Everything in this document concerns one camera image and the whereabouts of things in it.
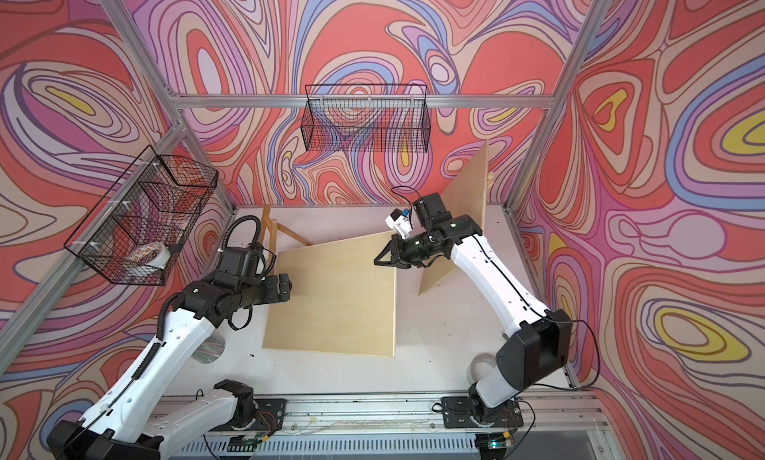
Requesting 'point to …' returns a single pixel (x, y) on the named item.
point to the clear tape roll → (478, 366)
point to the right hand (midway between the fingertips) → (381, 272)
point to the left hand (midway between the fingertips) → (280, 286)
